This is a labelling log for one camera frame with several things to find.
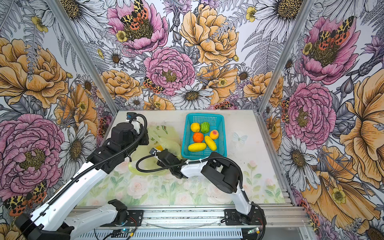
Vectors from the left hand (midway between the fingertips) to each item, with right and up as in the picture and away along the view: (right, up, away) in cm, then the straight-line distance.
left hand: (146, 134), depth 73 cm
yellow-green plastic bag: (+7, -2, +1) cm, 7 cm away
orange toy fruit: (+25, -4, +26) cm, 36 cm away
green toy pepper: (+30, +2, +32) cm, 44 cm away
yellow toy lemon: (+25, -10, +21) cm, 34 cm away
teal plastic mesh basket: (+29, -2, +32) cm, 43 cm away
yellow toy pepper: (+24, +3, +31) cm, 39 cm away
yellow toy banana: (+34, -8, +26) cm, 43 cm away
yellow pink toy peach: (+36, -2, +29) cm, 46 cm away
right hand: (+5, -14, +18) cm, 24 cm away
